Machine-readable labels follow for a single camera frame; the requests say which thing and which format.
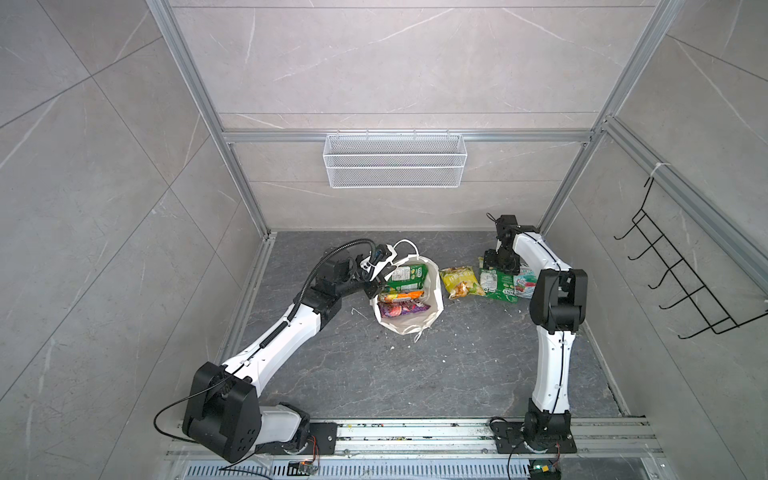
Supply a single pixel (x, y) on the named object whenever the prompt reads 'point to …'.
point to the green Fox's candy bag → (497, 284)
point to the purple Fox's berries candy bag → (394, 309)
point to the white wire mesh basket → (364, 161)
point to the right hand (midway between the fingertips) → (496, 265)
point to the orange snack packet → (387, 297)
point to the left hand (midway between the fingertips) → (392, 258)
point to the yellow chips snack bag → (460, 282)
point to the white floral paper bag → (414, 323)
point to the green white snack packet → (410, 277)
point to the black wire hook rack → (719, 317)
